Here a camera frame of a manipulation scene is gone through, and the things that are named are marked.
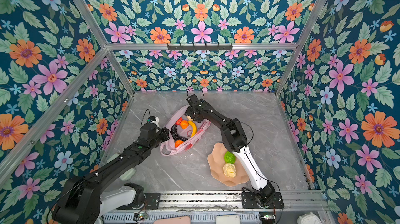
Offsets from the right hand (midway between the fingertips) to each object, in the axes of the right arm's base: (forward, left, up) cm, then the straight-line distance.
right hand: (189, 113), depth 103 cm
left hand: (-17, +7, +10) cm, 21 cm away
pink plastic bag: (-26, +8, +4) cm, 28 cm away
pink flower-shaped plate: (-32, -18, -2) cm, 37 cm away
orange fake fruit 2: (-22, +4, +2) cm, 23 cm away
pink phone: (-58, -3, -2) cm, 58 cm away
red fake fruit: (-8, +6, +1) cm, 10 cm away
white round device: (-58, -57, -1) cm, 81 cm away
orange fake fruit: (-8, +3, 0) cm, 9 cm away
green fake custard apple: (-31, -24, +2) cm, 40 cm away
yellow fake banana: (-11, -3, -2) cm, 12 cm away
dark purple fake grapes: (-16, +7, 0) cm, 18 cm away
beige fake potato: (-38, -24, +2) cm, 45 cm away
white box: (-58, -22, -3) cm, 62 cm away
